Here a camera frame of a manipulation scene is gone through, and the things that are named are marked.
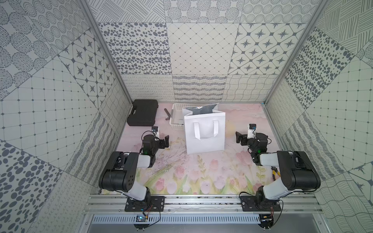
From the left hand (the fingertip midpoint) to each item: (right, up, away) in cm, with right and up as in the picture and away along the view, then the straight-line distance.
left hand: (160, 133), depth 94 cm
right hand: (+55, 0, +1) cm, 55 cm away
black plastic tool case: (-16, +14, +14) cm, 26 cm away
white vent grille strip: (+14, -39, -24) cm, 48 cm away
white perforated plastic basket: (+10, +8, +10) cm, 16 cm away
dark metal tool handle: (+2, +14, +19) cm, 24 cm away
